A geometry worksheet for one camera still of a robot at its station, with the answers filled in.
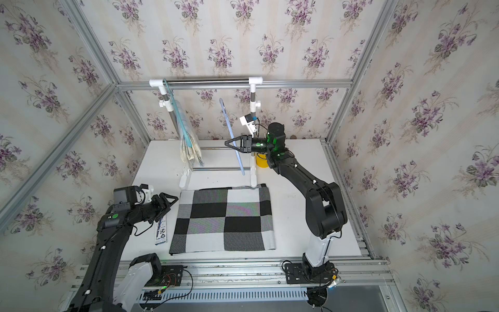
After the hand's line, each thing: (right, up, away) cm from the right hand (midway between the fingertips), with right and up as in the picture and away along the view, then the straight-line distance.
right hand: (229, 145), depth 71 cm
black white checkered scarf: (-2, -33, +17) cm, 38 cm away
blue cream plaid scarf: (-19, -1, +15) cm, 24 cm away
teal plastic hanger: (-25, +15, +17) cm, 34 cm away
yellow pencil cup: (+12, -6, +2) cm, 14 cm away
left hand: (-22, -23, +6) cm, 32 cm away
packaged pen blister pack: (-30, -38, +11) cm, 50 cm away
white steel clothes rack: (-26, -13, +29) cm, 41 cm away
